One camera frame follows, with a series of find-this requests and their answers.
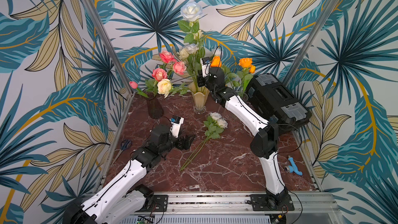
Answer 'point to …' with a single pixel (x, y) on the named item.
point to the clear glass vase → (245, 96)
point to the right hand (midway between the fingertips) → (200, 69)
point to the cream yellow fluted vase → (200, 96)
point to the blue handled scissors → (125, 144)
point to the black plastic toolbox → (274, 100)
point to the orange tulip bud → (249, 77)
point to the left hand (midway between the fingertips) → (188, 135)
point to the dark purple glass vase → (155, 107)
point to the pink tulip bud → (134, 85)
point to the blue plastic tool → (293, 168)
